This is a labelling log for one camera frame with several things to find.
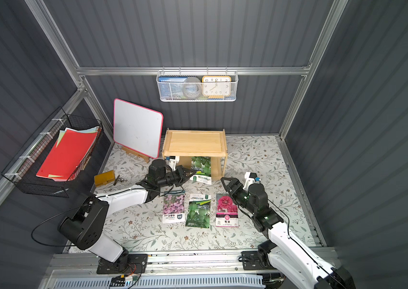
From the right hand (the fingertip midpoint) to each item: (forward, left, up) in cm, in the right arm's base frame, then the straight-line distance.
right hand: (227, 182), depth 77 cm
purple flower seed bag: (-4, +26, -17) cm, 31 cm away
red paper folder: (+11, +66, +12) cm, 68 cm away
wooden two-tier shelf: (+17, +19, +5) cm, 26 cm away
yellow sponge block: (+12, +67, -16) cm, 70 cm away
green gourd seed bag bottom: (+12, +11, -5) cm, 17 cm away
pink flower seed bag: (-5, -1, -18) cm, 19 cm away
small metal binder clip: (+11, +59, -17) cm, 62 cm away
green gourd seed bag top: (-7, +13, -17) cm, 23 cm away
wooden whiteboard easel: (+27, +52, -13) cm, 60 cm away
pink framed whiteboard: (+36, +49, -1) cm, 61 cm away
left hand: (+6, +14, -1) cm, 16 cm away
